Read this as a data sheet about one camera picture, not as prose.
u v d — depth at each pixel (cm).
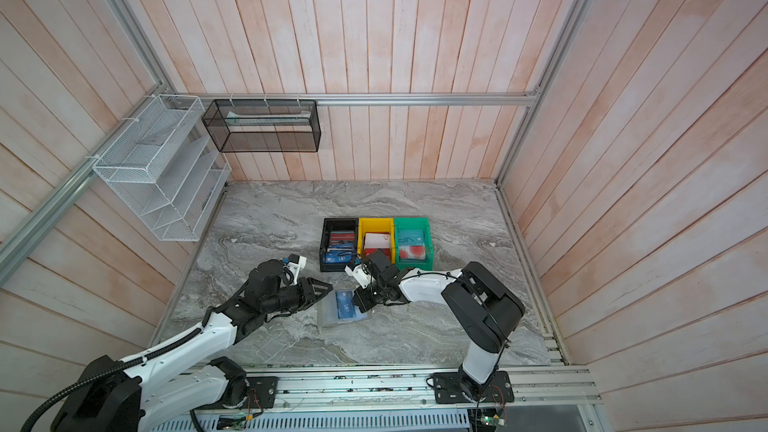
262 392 73
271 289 66
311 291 73
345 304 87
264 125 105
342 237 102
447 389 73
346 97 97
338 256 96
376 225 101
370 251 99
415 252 98
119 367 42
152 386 43
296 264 78
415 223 101
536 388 75
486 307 51
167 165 73
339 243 101
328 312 86
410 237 101
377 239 101
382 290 71
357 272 83
